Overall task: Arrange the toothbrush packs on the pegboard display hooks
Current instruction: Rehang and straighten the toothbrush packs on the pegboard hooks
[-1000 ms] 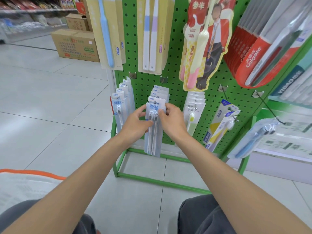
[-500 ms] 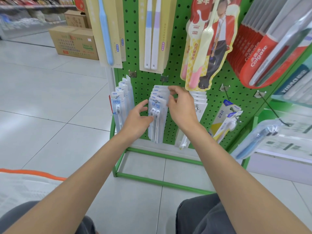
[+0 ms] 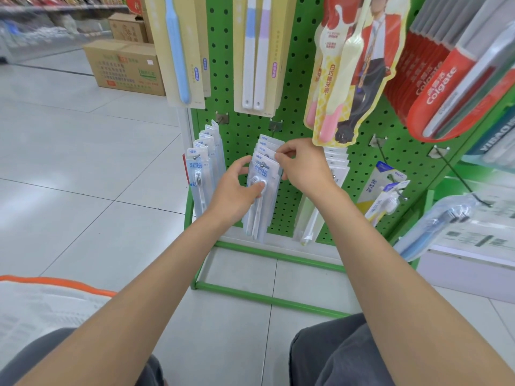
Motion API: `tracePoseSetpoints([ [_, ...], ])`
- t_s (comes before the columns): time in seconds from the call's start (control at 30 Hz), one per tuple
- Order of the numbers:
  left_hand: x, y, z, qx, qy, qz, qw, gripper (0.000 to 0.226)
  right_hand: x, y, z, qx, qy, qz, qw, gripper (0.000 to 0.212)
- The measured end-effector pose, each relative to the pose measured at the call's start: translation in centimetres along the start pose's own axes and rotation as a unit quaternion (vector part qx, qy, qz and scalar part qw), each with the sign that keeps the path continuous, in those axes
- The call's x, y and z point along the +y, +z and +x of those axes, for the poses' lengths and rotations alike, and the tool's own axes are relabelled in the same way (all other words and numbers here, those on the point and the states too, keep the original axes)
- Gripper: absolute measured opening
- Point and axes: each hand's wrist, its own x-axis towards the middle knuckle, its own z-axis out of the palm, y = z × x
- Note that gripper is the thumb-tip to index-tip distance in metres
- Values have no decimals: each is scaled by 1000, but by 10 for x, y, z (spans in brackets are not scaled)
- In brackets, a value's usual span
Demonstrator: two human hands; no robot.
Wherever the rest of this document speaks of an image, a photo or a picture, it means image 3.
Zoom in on person's right hand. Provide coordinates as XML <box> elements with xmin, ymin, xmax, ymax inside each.
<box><xmin>274</xmin><ymin>137</ymin><xmax>343</xmax><ymax>198</ymax></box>

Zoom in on person's left hand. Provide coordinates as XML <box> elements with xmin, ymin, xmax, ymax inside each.
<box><xmin>206</xmin><ymin>156</ymin><xmax>267</xmax><ymax>230</ymax></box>

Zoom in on row of white toothbrush packs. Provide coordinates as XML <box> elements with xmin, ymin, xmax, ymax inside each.
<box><xmin>185</xmin><ymin>120</ymin><xmax>227</xmax><ymax>220</ymax></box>
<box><xmin>253</xmin><ymin>134</ymin><xmax>287</xmax><ymax>166</ymax></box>

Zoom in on clear single toothbrush packet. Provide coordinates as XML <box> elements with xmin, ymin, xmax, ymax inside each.
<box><xmin>242</xmin><ymin>154</ymin><xmax>281</xmax><ymax>243</ymax></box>

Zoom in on person's right forearm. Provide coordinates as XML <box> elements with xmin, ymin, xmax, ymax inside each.
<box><xmin>318</xmin><ymin>185</ymin><xmax>515</xmax><ymax>386</ymax></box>

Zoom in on person's left forearm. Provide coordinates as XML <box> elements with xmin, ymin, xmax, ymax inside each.
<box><xmin>15</xmin><ymin>209</ymin><xmax>246</xmax><ymax>386</ymax></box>

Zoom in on row of plain toothbrush packs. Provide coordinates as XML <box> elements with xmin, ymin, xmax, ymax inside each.
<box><xmin>292</xmin><ymin>146</ymin><xmax>351</xmax><ymax>246</ymax></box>

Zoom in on green pegboard display rack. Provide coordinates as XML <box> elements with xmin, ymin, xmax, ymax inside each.
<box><xmin>184</xmin><ymin>0</ymin><xmax>515</xmax><ymax>320</ymax></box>

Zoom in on blue yellow toothbrush packet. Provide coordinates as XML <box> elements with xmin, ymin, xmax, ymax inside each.
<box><xmin>364</xmin><ymin>180</ymin><xmax>411</xmax><ymax>229</ymax></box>
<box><xmin>356</xmin><ymin>161</ymin><xmax>408</xmax><ymax>216</ymax></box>

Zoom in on cream pack with two toothbrushes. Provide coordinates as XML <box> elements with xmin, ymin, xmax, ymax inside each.
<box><xmin>232</xmin><ymin>0</ymin><xmax>299</xmax><ymax>118</ymax></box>

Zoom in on cartoon pack with pink toothbrushes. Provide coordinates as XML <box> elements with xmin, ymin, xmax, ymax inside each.
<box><xmin>303</xmin><ymin>0</ymin><xmax>412</xmax><ymax>148</ymax></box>

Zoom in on cream pack with blue toothbrush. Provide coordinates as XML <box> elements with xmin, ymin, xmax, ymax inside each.
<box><xmin>143</xmin><ymin>0</ymin><xmax>212</xmax><ymax>110</ymax></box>

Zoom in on large cardboard box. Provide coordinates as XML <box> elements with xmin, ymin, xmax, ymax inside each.
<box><xmin>83</xmin><ymin>39</ymin><xmax>167</xmax><ymax>97</ymax></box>

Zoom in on clear packet with blue toothbrush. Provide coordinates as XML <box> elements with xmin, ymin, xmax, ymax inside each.
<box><xmin>393</xmin><ymin>194</ymin><xmax>483</xmax><ymax>262</ymax></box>

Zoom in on stack of red toothbrush packs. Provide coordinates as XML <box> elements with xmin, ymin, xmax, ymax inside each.
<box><xmin>383</xmin><ymin>0</ymin><xmax>515</xmax><ymax>143</ymax></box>

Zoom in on long metal peg hook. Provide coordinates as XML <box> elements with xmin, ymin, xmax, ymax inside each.
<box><xmin>428</xmin><ymin>145</ymin><xmax>494</xmax><ymax>209</ymax></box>

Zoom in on small cardboard box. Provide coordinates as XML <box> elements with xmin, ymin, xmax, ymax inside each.
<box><xmin>107</xmin><ymin>12</ymin><xmax>149</xmax><ymax>44</ymax></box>

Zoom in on person's grey trousers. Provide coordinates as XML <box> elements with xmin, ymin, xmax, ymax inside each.
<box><xmin>0</xmin><ymin>313</ymin><xmax>396</xmax><ymax>386</ymax></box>

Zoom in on white printed display box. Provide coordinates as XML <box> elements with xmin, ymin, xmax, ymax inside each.
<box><xmin>417</xmin><ymin>184</ymin><xmax>515</xmax><ymax>305</ymax></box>

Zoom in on teal toothbrush box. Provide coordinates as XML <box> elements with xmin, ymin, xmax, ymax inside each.
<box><xmin>462</xmin><ymin>116</ymin><xmax>515</xmax><ymax>170</ymax></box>

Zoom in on background store shelf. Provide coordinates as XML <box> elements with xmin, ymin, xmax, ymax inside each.
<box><xmin>0</xmin><ymin>0</ymin><xmax>135</xmax><ymax>64</ymax></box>

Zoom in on white bag with orange trim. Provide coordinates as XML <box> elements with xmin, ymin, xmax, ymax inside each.
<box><xmin>0</xmin><ymin>275</ymin><xmax>118</xmax><ymax>372</ymax></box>

